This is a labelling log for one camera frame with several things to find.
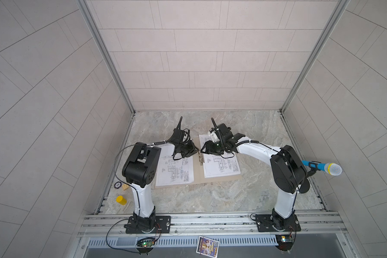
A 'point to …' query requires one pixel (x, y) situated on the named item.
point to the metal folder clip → (201, 158)
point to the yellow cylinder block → (121, 200)
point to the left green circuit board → (145, 243)
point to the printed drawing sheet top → (171, 171)
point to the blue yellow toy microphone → (331, 168)
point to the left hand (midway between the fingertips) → (202, 147)
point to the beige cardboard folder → (198, 175)
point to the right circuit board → (284, 241)
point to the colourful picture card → (207, 246)
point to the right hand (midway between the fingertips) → (203, 151)
